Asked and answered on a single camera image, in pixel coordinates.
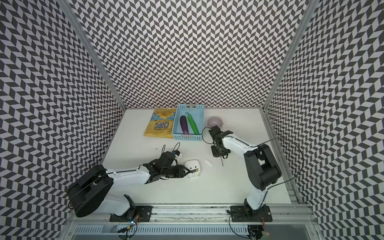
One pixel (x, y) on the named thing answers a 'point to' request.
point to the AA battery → (197, 170)
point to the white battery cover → (208, 162)
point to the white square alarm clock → (192, 165)
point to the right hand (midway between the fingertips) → (221, 155)
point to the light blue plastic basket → (189, 122)
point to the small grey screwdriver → (222, 161)
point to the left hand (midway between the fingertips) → (185, 174)
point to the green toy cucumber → (193, 124)
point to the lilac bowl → (214, 121)
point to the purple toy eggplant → (183, 124)
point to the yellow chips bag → (161, 124)
